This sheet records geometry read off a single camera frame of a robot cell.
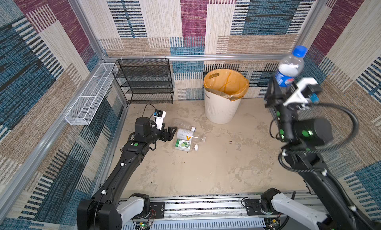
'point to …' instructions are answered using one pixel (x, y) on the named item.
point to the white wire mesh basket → (83, 112)
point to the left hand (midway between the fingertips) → (170, 126)
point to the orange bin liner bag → (227, 82)
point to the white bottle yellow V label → (187, 135)
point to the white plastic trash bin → (220, 110)
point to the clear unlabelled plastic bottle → (179, 123)
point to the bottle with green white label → (185, 145)
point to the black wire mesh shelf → (146, 81)
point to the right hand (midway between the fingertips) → (280, 81)
